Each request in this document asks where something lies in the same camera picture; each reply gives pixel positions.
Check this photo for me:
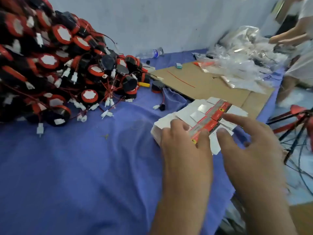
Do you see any person's left hand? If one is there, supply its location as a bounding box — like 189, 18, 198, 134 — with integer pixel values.
160, 119, 214, 195

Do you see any person's right hand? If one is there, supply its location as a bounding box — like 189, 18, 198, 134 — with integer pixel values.
216, 113, 290, 210

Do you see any stack of box blanks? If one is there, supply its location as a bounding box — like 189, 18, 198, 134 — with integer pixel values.
151, 97, 249, 156

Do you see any red white box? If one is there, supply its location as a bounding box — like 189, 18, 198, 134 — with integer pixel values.
176, 98, 248, 145

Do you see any pile of black red buzzers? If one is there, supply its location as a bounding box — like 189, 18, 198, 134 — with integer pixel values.
0, 0, 167, 137

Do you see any red black folding stand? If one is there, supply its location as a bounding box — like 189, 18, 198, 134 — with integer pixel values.
266, 104, 313, 165

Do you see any brown cardboard carton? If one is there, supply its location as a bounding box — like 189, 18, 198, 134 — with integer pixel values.
289, 202, 313, 235

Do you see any brown cardboard sheet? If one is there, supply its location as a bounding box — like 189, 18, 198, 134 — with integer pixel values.
156, 61, 276, 120

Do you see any blue table cloth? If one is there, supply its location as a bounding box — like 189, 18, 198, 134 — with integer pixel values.
0, 49, 287, 235

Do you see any pile of clear plastic bags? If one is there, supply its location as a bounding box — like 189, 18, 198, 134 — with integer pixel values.
193, 26, 289, 93

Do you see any clear plastic water bottle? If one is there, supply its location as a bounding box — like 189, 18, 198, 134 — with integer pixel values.
137, 47, 164, 60

